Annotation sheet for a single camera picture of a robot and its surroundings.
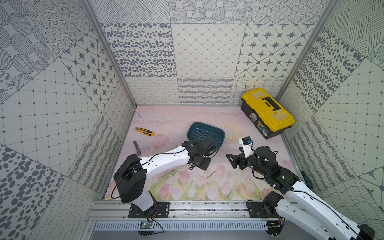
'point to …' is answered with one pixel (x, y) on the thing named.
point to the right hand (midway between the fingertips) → (234, 152)
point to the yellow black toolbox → (270, 118)
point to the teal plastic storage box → (196, 132)
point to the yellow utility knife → (145, 131)
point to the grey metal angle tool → (137, 148)
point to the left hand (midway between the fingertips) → (206, 161)
